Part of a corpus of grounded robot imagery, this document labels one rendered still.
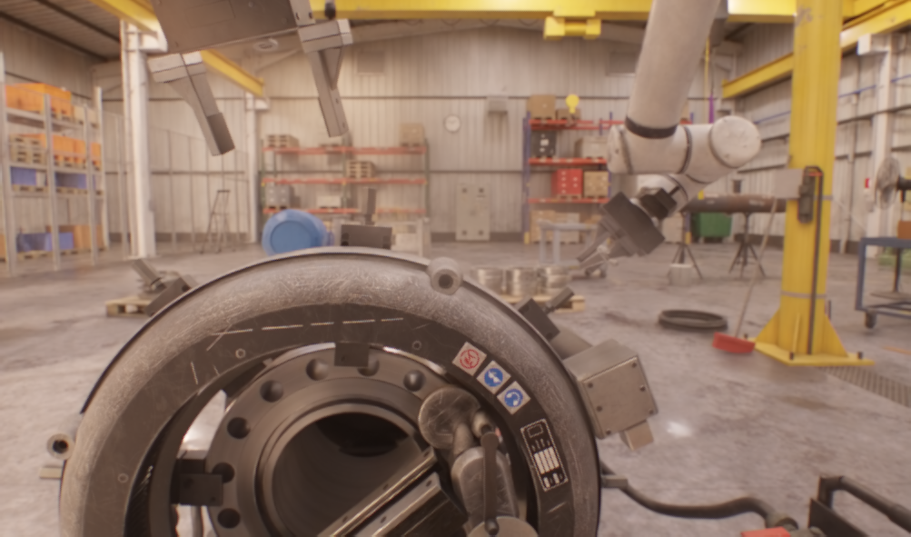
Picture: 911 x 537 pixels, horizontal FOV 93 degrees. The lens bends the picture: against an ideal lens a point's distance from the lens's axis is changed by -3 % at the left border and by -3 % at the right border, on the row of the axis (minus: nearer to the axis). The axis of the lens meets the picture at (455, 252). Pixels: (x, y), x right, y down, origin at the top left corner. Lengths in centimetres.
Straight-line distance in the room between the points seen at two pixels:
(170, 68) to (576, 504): 72
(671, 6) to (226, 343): 73
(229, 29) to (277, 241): 90
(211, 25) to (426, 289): 36
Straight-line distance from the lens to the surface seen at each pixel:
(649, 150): 84
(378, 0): 1232
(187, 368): 65
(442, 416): 67
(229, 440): 82
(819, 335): 415
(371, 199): 69
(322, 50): 47
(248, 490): 85
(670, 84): 79
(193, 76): 54
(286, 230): 132
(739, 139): 89
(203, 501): 87
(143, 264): 80
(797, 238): 401
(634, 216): 95
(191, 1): 51
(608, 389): 70
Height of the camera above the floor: 103
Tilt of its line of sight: 5 degrees down
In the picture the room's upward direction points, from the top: straight up
